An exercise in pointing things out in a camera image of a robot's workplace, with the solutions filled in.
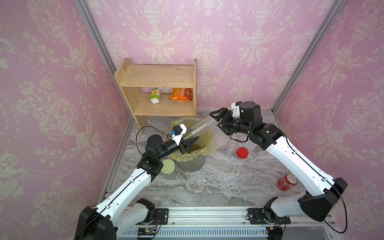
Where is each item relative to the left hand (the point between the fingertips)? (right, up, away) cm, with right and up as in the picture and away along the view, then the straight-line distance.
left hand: (195, 134), depth 68 cm
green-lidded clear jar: (-14, -19, +8) cm, 25 cm away
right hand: (+8, +8, -1) cm, 11 cm away
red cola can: (+47, -26, +10) cm, 55 cm away
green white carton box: (-25, +23, +26) cm, 43 cm away
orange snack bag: (-8, +24, +28) cm, 38 cm away
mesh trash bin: (-1, -17, +11) cm, 20 cm away
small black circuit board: (-24, -48, +4) cm, 53 cm away
